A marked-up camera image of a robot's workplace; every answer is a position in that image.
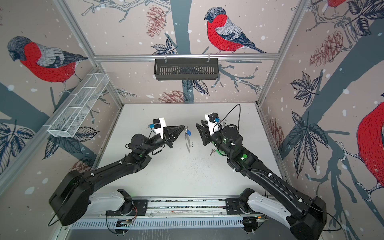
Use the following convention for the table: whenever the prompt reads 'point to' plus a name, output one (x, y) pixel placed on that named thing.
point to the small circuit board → (124, 223)
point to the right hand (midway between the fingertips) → (197, 124)
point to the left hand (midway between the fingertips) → (182, 128)
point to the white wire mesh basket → (73, 112)
